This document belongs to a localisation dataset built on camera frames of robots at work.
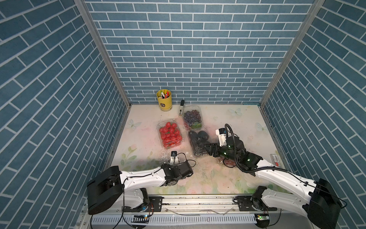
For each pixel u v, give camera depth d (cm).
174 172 63
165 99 106
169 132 99
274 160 89
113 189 41
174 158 75
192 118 104
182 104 115
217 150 68
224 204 75
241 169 57
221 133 70
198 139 97
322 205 40
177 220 77
